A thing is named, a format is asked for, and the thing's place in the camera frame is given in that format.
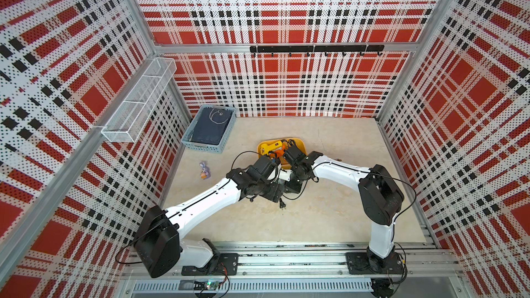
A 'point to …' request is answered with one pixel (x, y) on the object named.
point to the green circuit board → (199, 285)
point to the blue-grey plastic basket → (210, 127)
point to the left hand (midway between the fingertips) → (275, 189)
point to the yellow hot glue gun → (265, 148)
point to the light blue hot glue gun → (281, 182)
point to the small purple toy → (205, 172)
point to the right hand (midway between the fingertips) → (291, 184)
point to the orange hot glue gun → (278, 152)
